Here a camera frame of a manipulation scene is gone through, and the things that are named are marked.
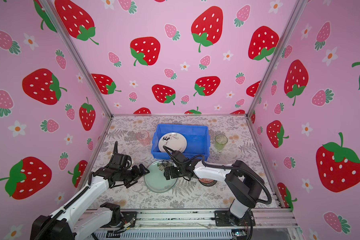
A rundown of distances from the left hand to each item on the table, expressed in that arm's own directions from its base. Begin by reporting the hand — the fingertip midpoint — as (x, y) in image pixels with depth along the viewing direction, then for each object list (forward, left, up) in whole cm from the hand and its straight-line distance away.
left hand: (144, 174), depth 82 cm
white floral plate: (+28, -14, -5) cm, 31 cm away
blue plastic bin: (+32, -31, -6) cm, 45 cm away
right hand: (+2, -13, -2) cm, 14 cm away
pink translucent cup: (+32, +8, -7) cm, 34 cm away
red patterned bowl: (-5, -34, +2) cm, 35 cm away
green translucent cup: (+27, -47, -4) cm, 55 cm away
